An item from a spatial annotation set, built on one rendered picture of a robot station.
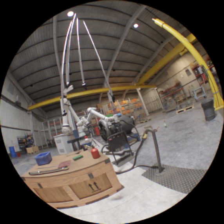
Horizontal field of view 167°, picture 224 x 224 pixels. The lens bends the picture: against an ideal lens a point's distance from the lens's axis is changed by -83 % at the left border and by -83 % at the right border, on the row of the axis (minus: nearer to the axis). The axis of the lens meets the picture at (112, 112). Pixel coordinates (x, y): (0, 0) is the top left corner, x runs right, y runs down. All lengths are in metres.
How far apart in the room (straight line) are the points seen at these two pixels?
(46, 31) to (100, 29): 4.61
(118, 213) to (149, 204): 0.26
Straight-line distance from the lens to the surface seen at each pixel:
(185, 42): 3.41
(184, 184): 0.92
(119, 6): 8.36
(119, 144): 1.42
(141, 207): 0.83
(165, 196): 0.86
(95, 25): 8.07
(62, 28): 8.01
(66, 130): 1.53
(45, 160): 1.17
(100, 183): 0.84
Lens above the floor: 0.76
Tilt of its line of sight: 8 degrees up
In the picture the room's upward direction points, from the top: 18 degrees counter-clockwise
